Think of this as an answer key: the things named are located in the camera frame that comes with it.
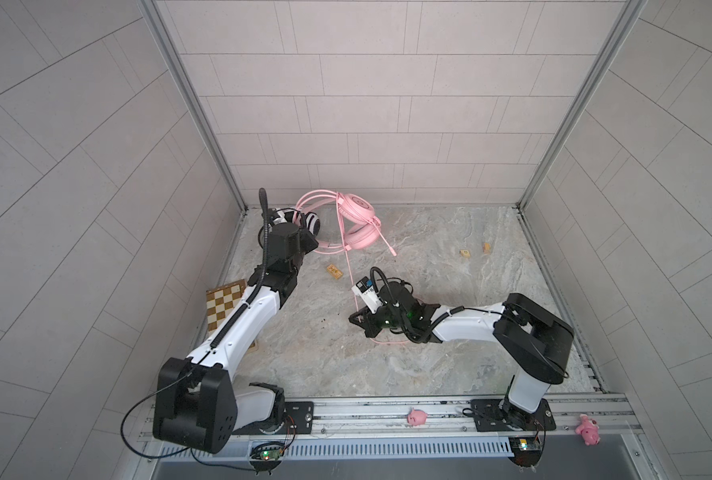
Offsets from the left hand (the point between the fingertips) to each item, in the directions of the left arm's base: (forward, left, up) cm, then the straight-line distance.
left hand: (312, 221), depth 81 cm
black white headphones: (-6, +5, +9) cm, 12 cm away
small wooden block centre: (-3, -4, -22) cm, 23 cm away
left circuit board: (-50, +6, -19) cm, 54 cm away
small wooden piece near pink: (+5, -49, -23) cm, 54 cm away
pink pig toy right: (-46, -66, -20) cm, 83 cm away
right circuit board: (-49, -52, -23) cm, 75 cm away
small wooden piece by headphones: (+7, -56, -22) cm, 61 cm away
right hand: (-22, -10, -18) cm, 30 cm away
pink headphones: (-6, -14, +5) cm, 16 cm away
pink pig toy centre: (-43, -27, -21) cm, 55 cm away
